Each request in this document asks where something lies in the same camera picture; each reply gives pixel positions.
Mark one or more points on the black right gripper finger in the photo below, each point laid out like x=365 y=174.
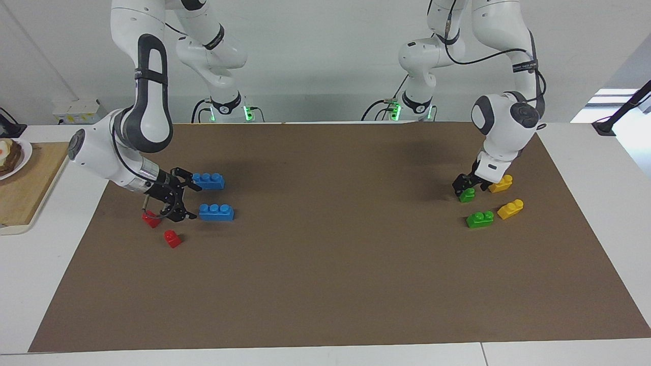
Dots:
x=192 y=184
x=182 y=215

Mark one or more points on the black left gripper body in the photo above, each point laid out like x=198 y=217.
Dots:
x=470 y=180

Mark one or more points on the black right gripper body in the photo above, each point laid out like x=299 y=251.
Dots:
x=168 y=190

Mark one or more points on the green two-stud toy brick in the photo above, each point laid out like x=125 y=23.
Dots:
x=479 y=219
x=468 y=196

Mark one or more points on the blue three-stud toy brick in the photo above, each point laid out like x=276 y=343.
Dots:
x=217 y=213
x=211 y=182

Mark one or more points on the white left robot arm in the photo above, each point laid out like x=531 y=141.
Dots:
x=503 y=122

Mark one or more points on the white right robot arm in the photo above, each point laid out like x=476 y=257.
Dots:
x=147 y=101

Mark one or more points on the yellow two-stud toy brick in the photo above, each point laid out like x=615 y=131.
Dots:
x=502 y=185
x=510 y=209

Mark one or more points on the red small toy brick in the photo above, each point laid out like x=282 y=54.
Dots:
x=172 y=239
x=150 y=220

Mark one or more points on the white socket box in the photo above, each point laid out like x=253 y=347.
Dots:
x=79 y=112

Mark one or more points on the wooden cutting board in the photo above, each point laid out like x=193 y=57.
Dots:
x=35 y=183

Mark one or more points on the white plate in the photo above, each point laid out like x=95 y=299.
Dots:
x=25 y=155

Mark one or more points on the brown table mat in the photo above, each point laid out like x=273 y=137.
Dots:
x=330 y=279

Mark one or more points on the brown sandwich food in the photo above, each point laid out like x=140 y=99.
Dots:
x=9 y=156

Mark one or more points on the black camera stand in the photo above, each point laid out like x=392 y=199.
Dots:
x=623 y=109

